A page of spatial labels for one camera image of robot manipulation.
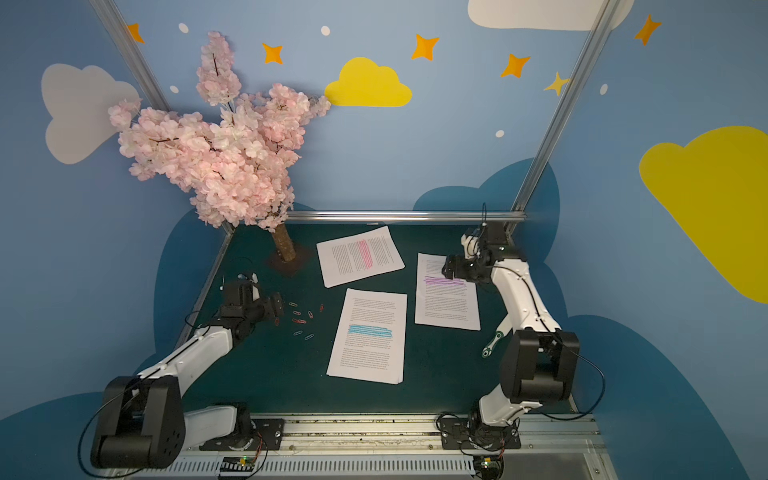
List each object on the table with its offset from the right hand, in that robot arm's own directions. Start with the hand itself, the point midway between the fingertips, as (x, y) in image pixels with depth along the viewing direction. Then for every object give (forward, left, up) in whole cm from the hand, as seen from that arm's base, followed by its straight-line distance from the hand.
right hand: (463, 270), depth 88 cm
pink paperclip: (-10, +52, -15) cm, 55 cm away
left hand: (-9, +60, -7) cm, 61 cm away
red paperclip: (-12, +51, -16) cm, 55 cm away
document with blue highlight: (-16, +28, -17) cm, 36 cm away
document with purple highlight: (-1, +4, -17) cm, 18 cm away
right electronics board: (-47, -5, -19) cm, 51 cm away
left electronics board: (-51, +58, -19) cm, 80 cm away
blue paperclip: (-17, +47, -17) cm, 52 cm away
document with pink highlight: (+16, +35, -16) cm, 42 cm away
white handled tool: (-19, -8, -13) cm, 24 cm away
